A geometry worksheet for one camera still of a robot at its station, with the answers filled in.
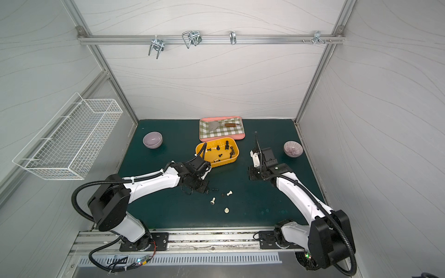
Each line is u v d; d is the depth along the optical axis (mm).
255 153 765
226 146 1057
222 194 858
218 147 1043
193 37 765
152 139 1064
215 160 989
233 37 781
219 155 1016
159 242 736
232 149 1043
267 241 735
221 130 1148
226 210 815
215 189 883
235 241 750
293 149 1041
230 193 869
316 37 765
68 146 684
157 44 788
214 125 1150
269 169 607
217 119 1222
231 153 1020
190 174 642
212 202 839
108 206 436
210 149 1043
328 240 400
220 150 1043
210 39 798
